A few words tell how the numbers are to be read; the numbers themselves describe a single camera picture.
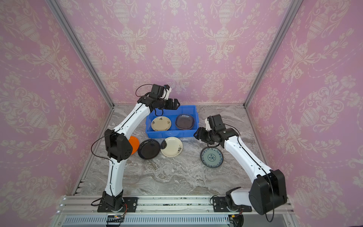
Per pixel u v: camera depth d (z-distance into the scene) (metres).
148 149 0.93
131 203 0.75
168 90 0.85
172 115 1.09
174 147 0.95
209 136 0.68
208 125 0.75
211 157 0.92
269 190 0.40
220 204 0.73
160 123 1.07
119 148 0.55
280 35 0.78
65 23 0.76
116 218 0.73
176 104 0.84
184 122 1.08
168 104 0.82
